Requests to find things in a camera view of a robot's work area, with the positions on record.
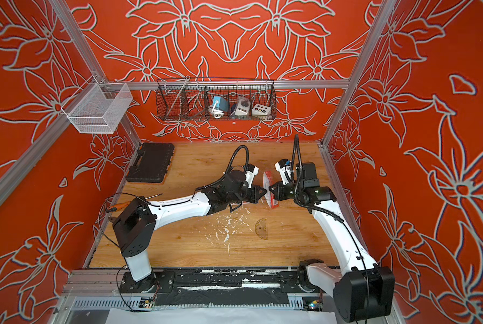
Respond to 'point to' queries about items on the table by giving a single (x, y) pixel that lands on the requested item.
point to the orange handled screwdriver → (115, 207)
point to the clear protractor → (261, 228)
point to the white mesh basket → (98, 108)
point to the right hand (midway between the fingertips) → (267, 187)
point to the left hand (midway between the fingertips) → (268, 190)
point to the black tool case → (151, 163)
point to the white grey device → (242, 107)
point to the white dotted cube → (261, 110)
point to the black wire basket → (187, 98)
